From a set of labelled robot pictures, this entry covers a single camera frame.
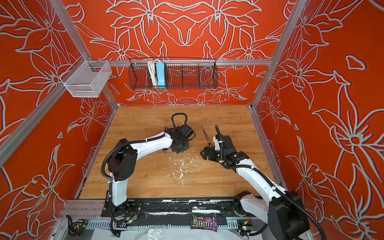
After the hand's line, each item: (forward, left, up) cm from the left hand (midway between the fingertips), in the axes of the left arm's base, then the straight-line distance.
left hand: (186, 146), depth 91 cm
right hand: (-6, -11, +5) cm, 14 cm away
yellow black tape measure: (-44, +47, -2) cm, 64 cm away
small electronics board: (-38, -31, -6) cm, 49 cm away
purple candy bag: (-38, -9, -4) cm, 39 cm away
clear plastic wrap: (-43, +14, -5) cm, 46 cm away
